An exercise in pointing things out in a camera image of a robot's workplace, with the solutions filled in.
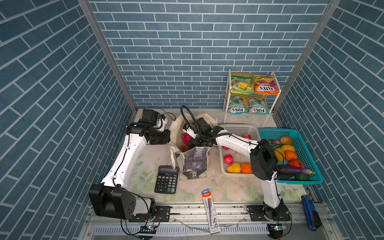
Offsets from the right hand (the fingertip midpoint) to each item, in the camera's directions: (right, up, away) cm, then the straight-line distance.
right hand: (190, 138), depth 91 cm
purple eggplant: (+54, -17, -9) cm, 58 cm away
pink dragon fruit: (-3, 0, -1) cm, 3 cm away
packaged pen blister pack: (+11, -35, -18) cm, 41 cm away
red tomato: (+62, -14, -6) cm, 63 cm away
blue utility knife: (+60, -35, -21) cm, 73 cm away
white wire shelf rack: (+50, +24, 0) cm, 55 cm away
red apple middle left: (+22, -12, -4) cm, 26 cm away
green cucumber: (+62, -20, -10) cm, 66 cm away
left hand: (-10, +1, -13) cm, 17 cm away
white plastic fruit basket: (+26, -14, -3) cm, 30 cm away
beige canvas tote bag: (+1, -11, -15) cm, 19 cm away
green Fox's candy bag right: (+44, +21, +5) cm, 49 cm away
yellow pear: (+26, -16, -7) cm, 31 cm away
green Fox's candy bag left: (+30, +21, +7) cm, 37 cm away
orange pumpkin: (+60, -10, -2) cm, 61 cm away
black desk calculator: (-13, -23, -8) cm, 27 cm away
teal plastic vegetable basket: (+68, -7, -2) cm, 68 cm away
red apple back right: (+37, 0, +8) cm, 38 cm away
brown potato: (+62, -2, +5) cm, 62 cm away
